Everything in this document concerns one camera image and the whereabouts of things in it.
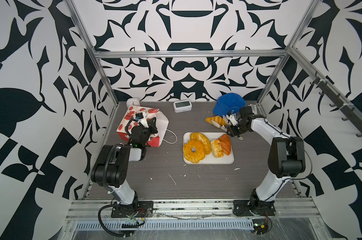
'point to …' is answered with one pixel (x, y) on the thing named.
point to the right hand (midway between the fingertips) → (232, 129)
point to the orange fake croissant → (225, 141)
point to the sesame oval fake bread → (204, 140)
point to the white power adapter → (254, 106)
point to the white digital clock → (183, 106)
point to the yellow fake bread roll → (195, 156)
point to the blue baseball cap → (228, 102)
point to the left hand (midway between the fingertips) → (155, 115)
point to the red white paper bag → (161, 123)
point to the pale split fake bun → (216, 148)
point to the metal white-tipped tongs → (218, 125)
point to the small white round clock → (131, 101)
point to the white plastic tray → (209, 159)
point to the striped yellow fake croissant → (218, 119)
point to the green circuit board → (260, 225)
